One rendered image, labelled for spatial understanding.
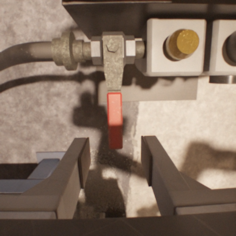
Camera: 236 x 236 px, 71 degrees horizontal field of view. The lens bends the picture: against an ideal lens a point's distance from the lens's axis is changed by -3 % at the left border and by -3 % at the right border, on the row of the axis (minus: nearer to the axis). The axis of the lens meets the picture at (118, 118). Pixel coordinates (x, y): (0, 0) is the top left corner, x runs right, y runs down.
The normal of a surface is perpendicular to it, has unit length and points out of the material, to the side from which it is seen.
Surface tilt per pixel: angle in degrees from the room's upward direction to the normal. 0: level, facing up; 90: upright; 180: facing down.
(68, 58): 27
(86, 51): 11
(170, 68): 0
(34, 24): 0
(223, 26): 0
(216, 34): 45
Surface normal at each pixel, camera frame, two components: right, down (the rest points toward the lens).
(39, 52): 0.08, 0.49
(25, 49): -0.19, 0.00
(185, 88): 0.02, 0.25
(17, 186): -0.03, -0.97
